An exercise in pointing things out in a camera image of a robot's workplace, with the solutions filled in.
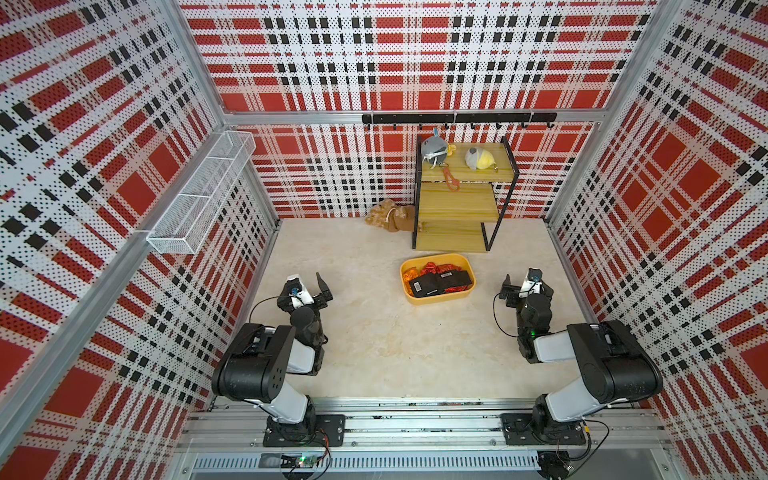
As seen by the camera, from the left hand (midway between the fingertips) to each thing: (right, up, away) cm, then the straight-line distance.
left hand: (308, 278), depth 88 cm
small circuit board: (+3, -41, -19) cm, 46 cm away
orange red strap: (+43, +28, -2) cm, 51 cm away
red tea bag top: (+38, +2, +14) cm, 41 cm away
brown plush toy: (+25, +20, +22) cm, 39 cm away
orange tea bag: (+31, 0, +13) cm, 33 cm away
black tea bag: (+38, -3, +8) cm, 39 cm away
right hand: (+67, 0, +3) cm, 67 cm away
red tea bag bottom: (+43, +2, +13) cm, 45 cm away
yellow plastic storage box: (+48, +5, +15) cm, 51 cm away
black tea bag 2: (+45, -1, +10) cm, 46 cm away
